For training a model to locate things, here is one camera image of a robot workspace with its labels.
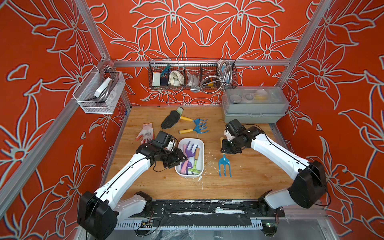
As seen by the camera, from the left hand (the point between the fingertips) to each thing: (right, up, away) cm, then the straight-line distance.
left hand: (185, 159), depth 75 cm
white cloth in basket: (-6, +46, +15) cm, 49 cm away
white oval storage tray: (+9, -5, +14) cm, 17 cm away
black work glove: (-11, +21, +35) cm, 43 cm away
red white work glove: (-28, +11, +28) cm, 41 cm away
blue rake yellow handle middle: (+2, +13, +29) cm, 32 cm away
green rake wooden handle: (+5, -9, +12) cm, 16 cm away
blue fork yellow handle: (+21, -2, +4) cm, 22 cm away
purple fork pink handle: (+1, -1, +17) cm, 17 cm away
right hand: (+18, +4, +5) cm, 19 cm away
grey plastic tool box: (+46, +31, +25) cm, 61 cm away
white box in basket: (-19, +47, +15) cm, 53 cm away
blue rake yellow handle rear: (+8, +19, +35) cm, 41 cm away
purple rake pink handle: (+2, -7, +12) cm, 14 cm away
